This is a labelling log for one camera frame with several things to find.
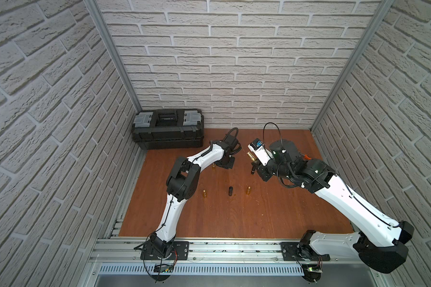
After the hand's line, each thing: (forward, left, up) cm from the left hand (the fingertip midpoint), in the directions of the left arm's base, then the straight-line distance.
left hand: (229, 163), depth 99 cm
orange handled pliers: (+6, -48, -2) cm, 48 cm away
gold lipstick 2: (-18, +13, -1) cm, 23 cm away
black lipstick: (-17, 0, +1) cm, 17 cm away
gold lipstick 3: (-17, -9, +1) cm, 19 cm away
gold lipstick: (-16, -6, +28) cm, 33 cm away
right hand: (-16, -9, +25) cm, 31 cm away
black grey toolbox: (+15, +34, +12) cm, 39 cm away
